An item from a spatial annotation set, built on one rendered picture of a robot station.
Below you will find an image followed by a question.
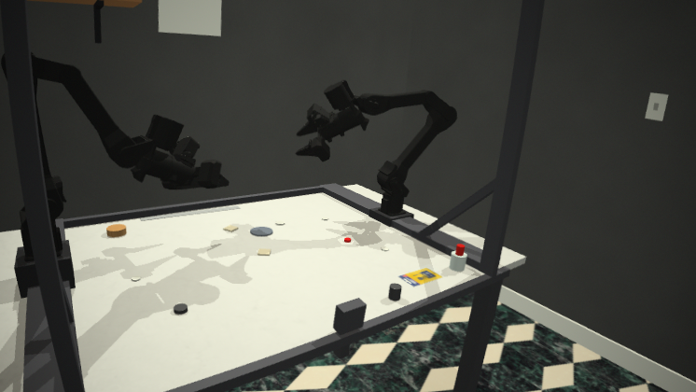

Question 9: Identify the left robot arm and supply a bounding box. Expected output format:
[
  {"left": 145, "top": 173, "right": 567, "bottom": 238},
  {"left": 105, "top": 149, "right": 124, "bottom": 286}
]
[{"left": 20, "top": 52, "right": 201, "bottom": 262}]

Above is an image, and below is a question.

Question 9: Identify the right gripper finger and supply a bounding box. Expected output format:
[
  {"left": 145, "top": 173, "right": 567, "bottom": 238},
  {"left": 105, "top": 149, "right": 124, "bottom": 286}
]
[
  {"left": 297, "top": 121, "right": 317, "bottom": 136},
  {"left": 296, "top": 139, "right": 317, "bottom": 157}
]

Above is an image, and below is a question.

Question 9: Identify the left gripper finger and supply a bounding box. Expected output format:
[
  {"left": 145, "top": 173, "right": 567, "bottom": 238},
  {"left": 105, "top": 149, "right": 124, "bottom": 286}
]
[
  {"left": 217, "top": 174, "right": 229, "bottom": 188},
  {"left": 176, "top": 177, "right": 202, "bottom": 189}
]

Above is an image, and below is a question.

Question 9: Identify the black cylinder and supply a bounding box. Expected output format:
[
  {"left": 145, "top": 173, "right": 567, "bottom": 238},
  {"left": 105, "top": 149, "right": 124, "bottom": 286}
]
[{"left": 388, "top": 283, "right": 402, "bottom": 301}]

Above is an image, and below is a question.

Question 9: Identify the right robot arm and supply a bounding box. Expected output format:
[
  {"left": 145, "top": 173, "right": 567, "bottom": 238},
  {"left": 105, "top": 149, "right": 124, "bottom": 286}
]
[{"left": 307, "top": 80, "right": 457, "bottom": 217}]

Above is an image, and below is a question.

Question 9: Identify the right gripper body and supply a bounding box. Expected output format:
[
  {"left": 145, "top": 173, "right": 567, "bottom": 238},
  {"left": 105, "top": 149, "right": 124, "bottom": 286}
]
[{"left": 312, "top": 111, "right": 346, "bottom": 161}]

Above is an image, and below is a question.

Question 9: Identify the light brown wooden disc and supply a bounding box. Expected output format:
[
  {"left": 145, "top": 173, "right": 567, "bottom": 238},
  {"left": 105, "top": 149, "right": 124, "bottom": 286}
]
[{"left": 106, "top": 224, "right": 127, "bottom": 237}]

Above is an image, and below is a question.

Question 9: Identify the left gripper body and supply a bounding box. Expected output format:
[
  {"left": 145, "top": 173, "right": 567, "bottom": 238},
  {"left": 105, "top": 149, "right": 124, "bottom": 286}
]
[{"left": 161, "top": 155, "right": 222, "bottom": 189}]

